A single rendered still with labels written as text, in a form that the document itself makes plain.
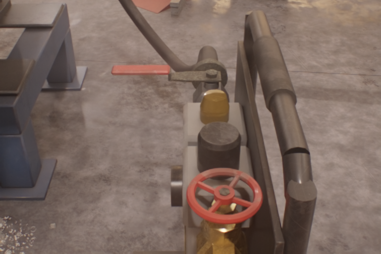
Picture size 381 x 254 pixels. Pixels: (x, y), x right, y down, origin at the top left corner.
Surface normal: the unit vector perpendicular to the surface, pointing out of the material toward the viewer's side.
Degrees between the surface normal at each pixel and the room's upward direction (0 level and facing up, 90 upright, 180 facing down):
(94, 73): 0
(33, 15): 0
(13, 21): 0
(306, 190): 12
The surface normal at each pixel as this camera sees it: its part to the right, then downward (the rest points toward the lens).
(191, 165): 0.00, -0.82
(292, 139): -0.25, -0.79
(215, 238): -0.38, 0.53
